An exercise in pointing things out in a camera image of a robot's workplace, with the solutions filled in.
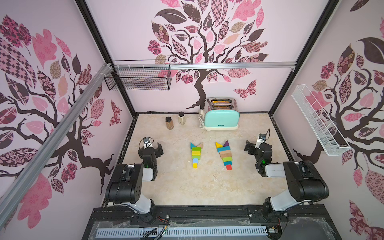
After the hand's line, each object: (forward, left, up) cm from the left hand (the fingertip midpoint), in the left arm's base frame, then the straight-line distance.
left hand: (151, 147), depth 94 cm
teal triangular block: (+4, -27, -5) cm, 27 cm away
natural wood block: (-1, -49, -6) cm, 49 cm away
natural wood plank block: (-4, -49, -5) cm, 49 cm away
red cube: (-12, -49, -5) cm, 51 cm away
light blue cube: (-8, -29, -3) cm, 30 cm away
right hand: (+2, -67, +1) cm, 67 cm away
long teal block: (+2, -51, -6) cm, 52 cm away
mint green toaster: (+23, -48, +7) cm, 53 cm away
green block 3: (-6, -50, -6) cm, 50 cm away
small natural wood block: (+5, -33, -5) cm, 33 cm away
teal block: (-9, -49, -5) cm, 50 cm away
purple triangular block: (+4, -50, -4) cm, 51 cm away
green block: (+1, -30, -4) cm, 30 cm away
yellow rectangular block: (-2, -29, -4) cm, 29 cm away
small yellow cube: (-11, -28, -4) cm, 31 cm away
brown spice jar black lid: (+18, -10, +3) cm, 21 cm away
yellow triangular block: (+3, -44, -4) cm, 44 cm away
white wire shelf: (-8, -96, +20) cm, 99 cm away
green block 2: (-4, -29, -5) cm, 30 cm away
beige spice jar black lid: (+24, -19, +1) cm, 31 cm away
